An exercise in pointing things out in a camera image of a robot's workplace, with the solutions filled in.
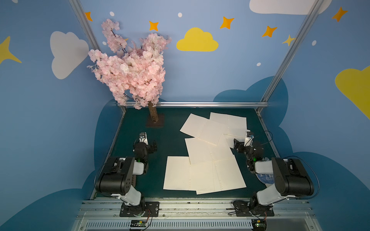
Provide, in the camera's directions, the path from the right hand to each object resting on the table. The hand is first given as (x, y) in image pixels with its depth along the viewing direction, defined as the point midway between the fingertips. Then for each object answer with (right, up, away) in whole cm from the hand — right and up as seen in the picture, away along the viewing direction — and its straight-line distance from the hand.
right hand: (243, 138), depth 95 cm
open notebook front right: (-16, -22, -8) cm, 29 cm away
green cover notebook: (-28, -10, +1) cm, 30 cm away
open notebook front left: (-44, -20, -11) cm, 49 cm away
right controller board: (-1, -43, -22) cm, 48 cm away
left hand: (-65, -1, -1) cm, 65 cm away
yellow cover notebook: (-21, +4, +14) cm, 25 cm away
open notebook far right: (-1, +6, +16) cm, 17 cm away
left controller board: (-63, -41, -23) cm, 79 cm away
